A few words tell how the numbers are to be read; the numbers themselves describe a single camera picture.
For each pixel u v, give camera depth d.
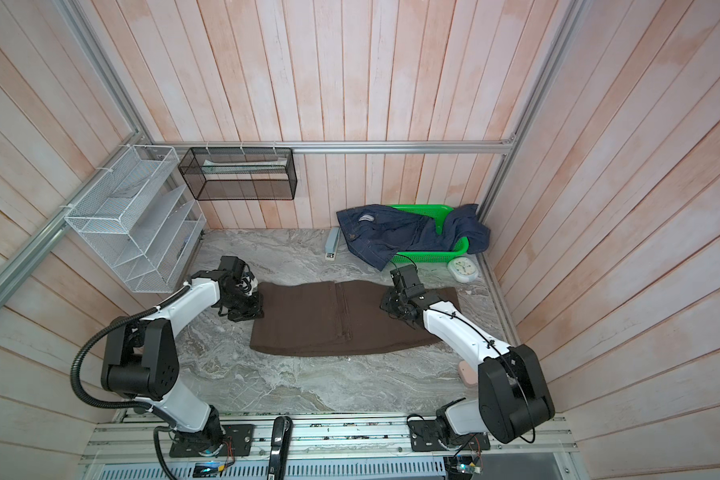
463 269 1.04
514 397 0.42
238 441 0.73
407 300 0.66
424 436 0.73
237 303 0.76
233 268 0.76
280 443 0.70
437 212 1.18
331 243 1.10
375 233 1.09
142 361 0.46
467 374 0.82
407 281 0.68
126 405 0.50
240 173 1.04
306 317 0.90
